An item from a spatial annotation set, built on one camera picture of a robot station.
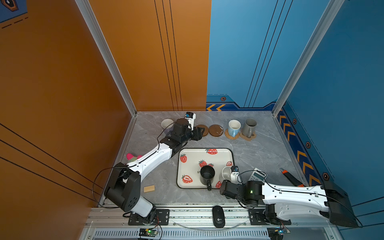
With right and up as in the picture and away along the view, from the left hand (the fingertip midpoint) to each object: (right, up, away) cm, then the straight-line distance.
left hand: (201, 127), depth 83 cm
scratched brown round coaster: (+11, -3, +25) cm, 27 cm away
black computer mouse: (+8, -44, -10) cm, 46 cm away
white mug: (+14, -26, 0) cm, 30 cm away
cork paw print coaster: (+33, -8, +20) cm, 39 cm away
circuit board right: (+36, -51, -13) cm, 63 cm away
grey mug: (+32, 0, +14) cm, 35 cm away
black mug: (+3, -28, +3) cm, 29 cm away
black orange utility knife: (+53, -30, +2) cm, 61 cm away
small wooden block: (-29, -34, -1) cm, 45 cm away
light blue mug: (+22, 0, +16) cm, 28 cm away
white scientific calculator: (+33, -28, +4) cm, 44 cm away
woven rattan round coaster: (+19, -5, +22) cm, 30 cm away
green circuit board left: (-25, -50, -13) cm, 57 cm away
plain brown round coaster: (+4, -3, +24) cm, 25 cm away
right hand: (+12, -33, -5) cm, 36 cm away
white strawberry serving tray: (-7, -22, +11) cm, 25 cm away
